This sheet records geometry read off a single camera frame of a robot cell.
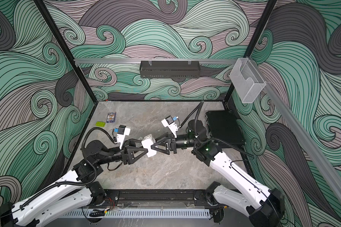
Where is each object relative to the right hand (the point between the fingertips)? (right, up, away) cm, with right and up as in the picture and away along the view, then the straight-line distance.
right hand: (152, 148), depth 57 cm
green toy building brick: (-44, +6, +47) cm, 64 cm away
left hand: (-2, 0, -1) cm, 2 cm away
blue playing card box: (-38, +11, +50) cm, 63 cm away
